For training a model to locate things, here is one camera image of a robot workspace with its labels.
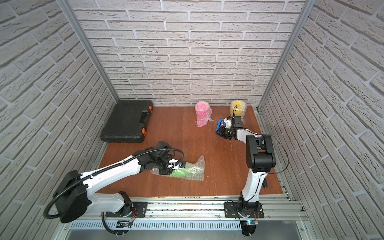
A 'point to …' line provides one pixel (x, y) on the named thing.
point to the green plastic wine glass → (188, 171)
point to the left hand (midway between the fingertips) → (176, 163)
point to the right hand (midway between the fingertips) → (219, 131)
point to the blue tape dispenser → (221, 123)
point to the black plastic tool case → (128, 121)
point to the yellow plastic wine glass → (238, 108)
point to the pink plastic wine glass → (202, 109)
